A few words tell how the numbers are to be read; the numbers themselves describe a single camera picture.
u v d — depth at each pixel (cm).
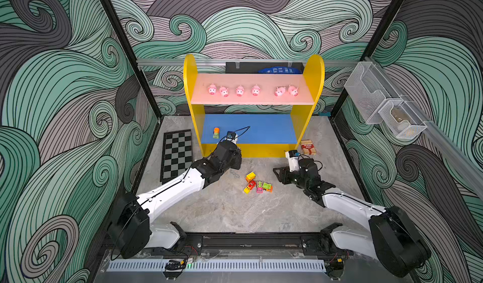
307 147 103
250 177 92
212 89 72
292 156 76
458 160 53
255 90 72
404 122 64
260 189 87
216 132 90
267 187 87
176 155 97
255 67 94
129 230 40
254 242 76
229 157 62
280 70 92
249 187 88
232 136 70
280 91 71
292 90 72
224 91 71
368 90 78
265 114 122
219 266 76
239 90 71
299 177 71
